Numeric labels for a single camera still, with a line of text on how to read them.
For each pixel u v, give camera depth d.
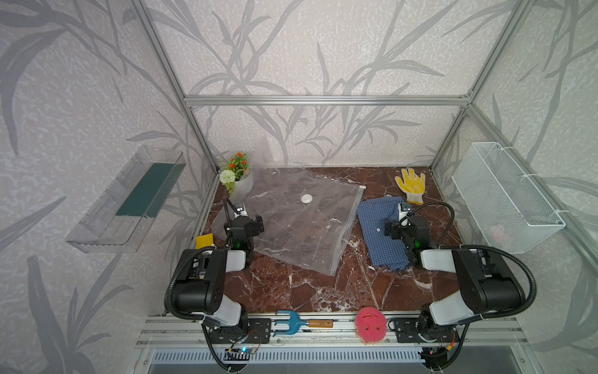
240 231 0.71
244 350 0.71
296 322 0.74
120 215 0.64
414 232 0.74
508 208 0.63
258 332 0.72
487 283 0.47
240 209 0.80
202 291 0.45
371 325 0.72
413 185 1.12
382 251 0.89
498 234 0.73
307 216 1.02
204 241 0.95
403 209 0.83
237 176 0.99
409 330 0.73
